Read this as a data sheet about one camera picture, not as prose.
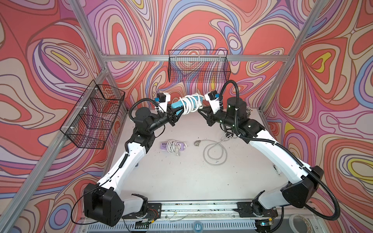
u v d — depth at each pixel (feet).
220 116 1.95
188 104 2.07
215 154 3.14
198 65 3.17
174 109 2.01
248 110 3.12
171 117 1.98
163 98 1.83
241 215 2.40
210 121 2.05
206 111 2.02
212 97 1.85
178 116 2.10
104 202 1.26
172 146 2.97
